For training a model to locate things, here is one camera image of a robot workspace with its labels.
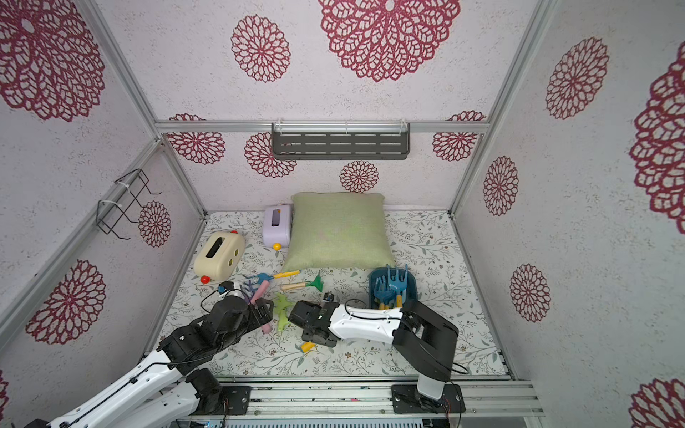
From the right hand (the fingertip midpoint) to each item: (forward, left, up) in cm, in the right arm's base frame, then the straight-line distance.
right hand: (308, 335), depth 84 cm
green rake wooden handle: (+20, -1, -2) cm, 20 cm away
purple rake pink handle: (+15, +21, -1) cm, 26 cm away
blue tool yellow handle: (+22, +19, -2) cm, 29 cm away
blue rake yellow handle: (-4, 0, 0) cm, 4 cm away
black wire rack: (+21, +53, +34) cm, 66 cm away
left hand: (+3, +12, +10) cm, 17 cm away
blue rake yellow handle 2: (+17, -30, +2) cm, 35 cm away
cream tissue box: (+24, +33, +8) cm, 42 cm away
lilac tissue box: (+39, +16, +8) cm, 43 cm away
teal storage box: (+15, -33, -1) cm, 36 cm away
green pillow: (+35, -8, +10) cm, 37 cm away
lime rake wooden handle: (+10, +11, -1) cm, 15 cm away
